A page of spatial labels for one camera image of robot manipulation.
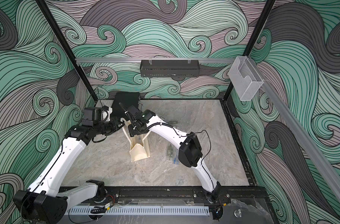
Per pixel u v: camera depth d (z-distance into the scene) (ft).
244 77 2.57
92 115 1.81
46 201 1.18
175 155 2.87
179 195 2.44
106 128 2.04
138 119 1.93
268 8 2.35
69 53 2.95
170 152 2.88
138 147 2.61
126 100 3.86
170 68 3.18
